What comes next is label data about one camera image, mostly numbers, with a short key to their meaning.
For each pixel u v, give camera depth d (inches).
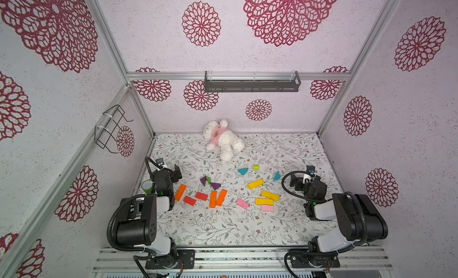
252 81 36.5
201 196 36.5
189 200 35.7
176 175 34.0
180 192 36.7
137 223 17.7
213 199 35.8
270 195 36.2
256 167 40.7
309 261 28.3
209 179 38.3
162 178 27.7
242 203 35.4
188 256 29.0
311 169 31.2
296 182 32.4
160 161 31.2
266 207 35.4
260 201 35.4
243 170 40.6
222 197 36.4
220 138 42.9
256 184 38.3
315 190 28.0
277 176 39.3
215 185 37.7
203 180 38.1
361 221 17.0
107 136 30.0
